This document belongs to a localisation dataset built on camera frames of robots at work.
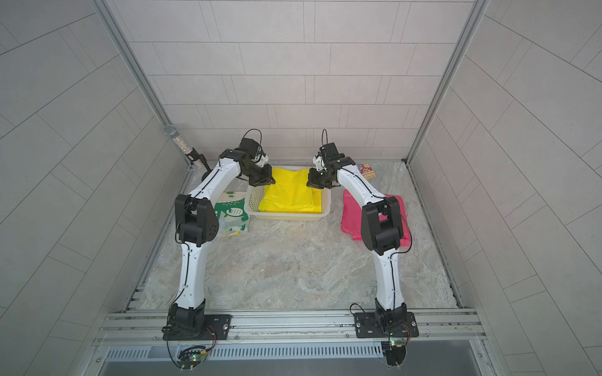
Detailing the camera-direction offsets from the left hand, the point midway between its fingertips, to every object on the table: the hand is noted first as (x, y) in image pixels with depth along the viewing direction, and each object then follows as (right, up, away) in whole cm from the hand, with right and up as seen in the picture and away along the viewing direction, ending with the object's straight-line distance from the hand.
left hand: (278, 177), depth 97 cm
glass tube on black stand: (-34, +7, +1) cm, 35 cm away
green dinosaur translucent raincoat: (-19, -14, -3) cm, 24 cm away
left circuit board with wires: (-20, -52, -32) cm, 64 cm away
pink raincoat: (+30, -17, -4) cm, 35 cm away
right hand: (+13, -2, -3) cm, 13 cm away
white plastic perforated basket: (+5, +5, +5) cm, 8 cm away
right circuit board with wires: (+39, -51, -30) cm, 71 cm away
